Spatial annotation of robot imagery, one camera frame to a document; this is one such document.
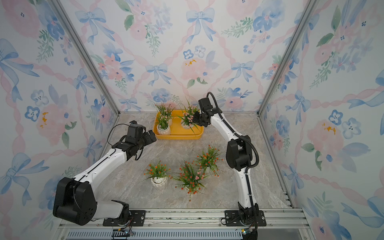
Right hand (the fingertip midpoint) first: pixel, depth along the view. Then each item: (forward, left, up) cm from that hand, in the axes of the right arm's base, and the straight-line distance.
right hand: (192, 119), depth 101 cm
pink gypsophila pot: (-6, +20, -4) cm, 21 cm away
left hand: (-17, +25, +4) cm, 30 cm away
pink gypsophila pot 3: (-9, +2, +9) cm, 13 cm away
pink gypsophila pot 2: (+2, +19, +3) cm, 19 cm away
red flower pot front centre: (-42, +1, +3) cm, 42 cm away
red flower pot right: (-31, -9, +2) cm, 32 cm away
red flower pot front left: (-40, +16, +3) cm, 43 cm away
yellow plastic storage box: (-4, +11, -9) cm, 15 cm away
